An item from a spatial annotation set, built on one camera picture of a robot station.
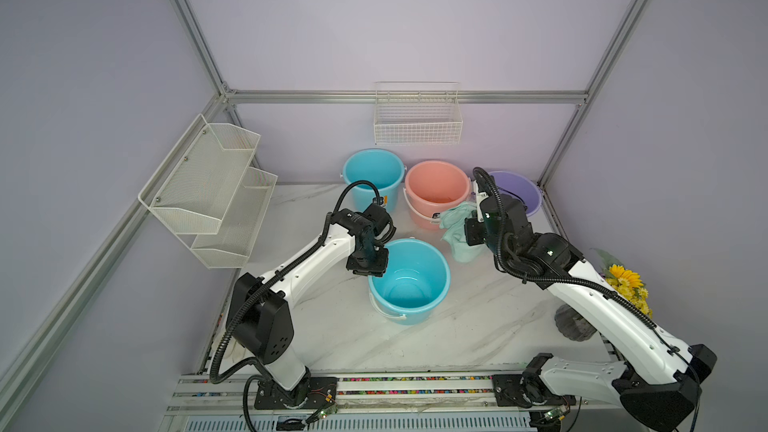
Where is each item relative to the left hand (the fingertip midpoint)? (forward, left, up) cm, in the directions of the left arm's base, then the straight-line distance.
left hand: (374, 276), depth 81 cm
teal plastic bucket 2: (+3, -12, -10) cm, 16 cm away
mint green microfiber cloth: (+7, -20, +15) cm, 26 cm away
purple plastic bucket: (+31, -45, +4) cm, 55 cm away
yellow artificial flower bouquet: (-8, -57, +13) cm, 59 cm away
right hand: (+7, -26, +17) cm, 32 cm away
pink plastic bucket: (+32, -18, +2) cm, 37 cm away
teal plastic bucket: (+39, -1, +6) cm, 39 cm away
